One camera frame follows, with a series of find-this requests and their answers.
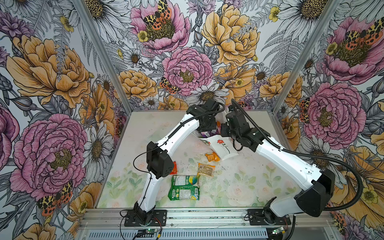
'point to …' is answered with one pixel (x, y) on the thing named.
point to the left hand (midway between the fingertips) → (209, 131)
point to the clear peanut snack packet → (207, 170)
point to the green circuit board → (146, 233)
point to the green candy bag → (184, 188)
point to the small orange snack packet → (213, 157)
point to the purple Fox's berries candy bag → (208, 133)
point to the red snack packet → (174, 171)
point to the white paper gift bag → (224, 147)
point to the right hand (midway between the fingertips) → (224, 129)
